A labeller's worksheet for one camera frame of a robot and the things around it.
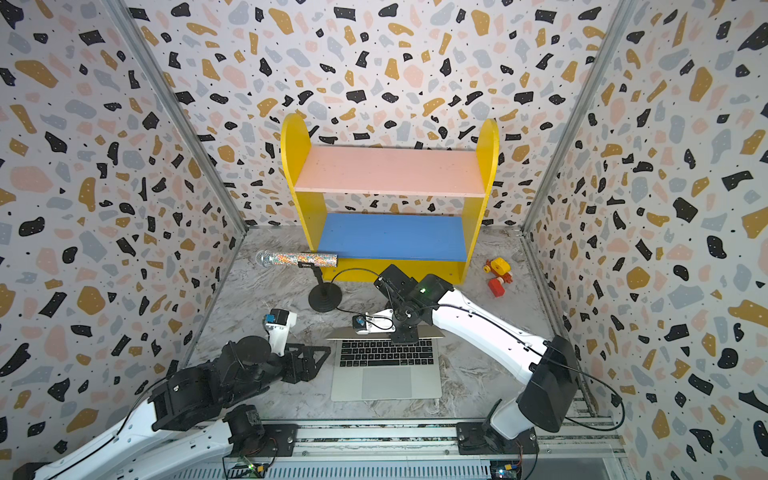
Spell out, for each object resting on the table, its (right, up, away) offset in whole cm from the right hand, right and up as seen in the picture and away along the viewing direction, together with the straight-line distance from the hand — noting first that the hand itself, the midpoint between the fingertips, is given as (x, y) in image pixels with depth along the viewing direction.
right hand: (391, 328), depth 77 cm
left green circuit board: (-32, -32, -6) cm, 46 cm away
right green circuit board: (+28, -33, -5) cm, 43 cm away
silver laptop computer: (-7, -14, +9) cm, 18 cm away
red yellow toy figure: (+38, +13, +27) cm, 48 cm away
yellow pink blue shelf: (-9, +22, +22) cm, 32 cm away
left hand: (-15, -3, -9) cm, 18 cm away
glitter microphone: (-35, +18, +7) cm, 40 cm away
